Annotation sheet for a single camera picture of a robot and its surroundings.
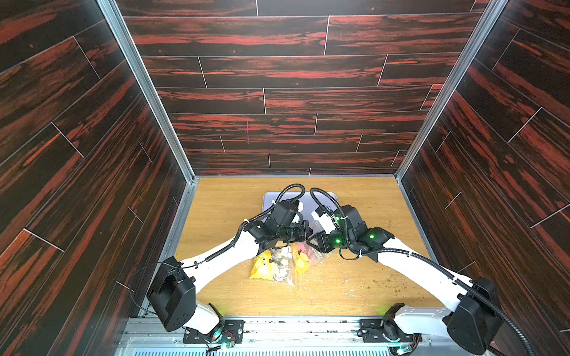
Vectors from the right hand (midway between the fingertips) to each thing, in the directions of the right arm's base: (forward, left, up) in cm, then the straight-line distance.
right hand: (314, 236), depth 80 cm
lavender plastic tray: (+32, +21, -17) cm, 42 cm away
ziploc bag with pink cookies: (-5, +4, -8) cm, 10 cm away
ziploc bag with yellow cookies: (-6, +13, -12) cm, 19 cm away
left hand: (-1, 0, +4) cm, 4 cm away
